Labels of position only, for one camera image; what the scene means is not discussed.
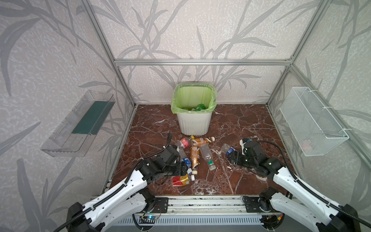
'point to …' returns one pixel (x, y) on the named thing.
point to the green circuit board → (147, 219)
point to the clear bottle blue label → (183, 156)
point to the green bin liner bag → (186, 95)
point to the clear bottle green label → (206, 153)
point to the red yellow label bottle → (180, 180)
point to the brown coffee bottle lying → (195, 155)
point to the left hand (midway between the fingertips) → (184, 165)
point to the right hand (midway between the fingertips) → (231, 153)
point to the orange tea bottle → (202, 140)
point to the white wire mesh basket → (315, 131)
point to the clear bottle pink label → (184, 143)
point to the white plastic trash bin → (192, 124)
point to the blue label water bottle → (227, 149)
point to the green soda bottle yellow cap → (199, 107)
